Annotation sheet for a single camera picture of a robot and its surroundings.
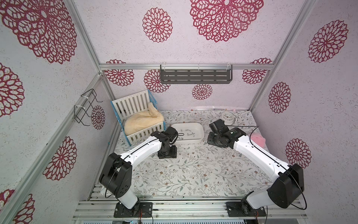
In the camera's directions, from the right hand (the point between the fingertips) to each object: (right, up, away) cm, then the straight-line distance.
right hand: (214, 141), depth 83 cm
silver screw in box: (-11, +3, +23) cm, 25 cm away
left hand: (-26, -10, +2) cm, 28 cm away
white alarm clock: (+19, +14, +27) cm, 36 cm away
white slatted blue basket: (-63, +23, +21) cm, 70 cm away
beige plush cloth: (-50, +13, +19) cm, 55 cm away
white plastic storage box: (-13, +3, +23) cm, 27 cm away
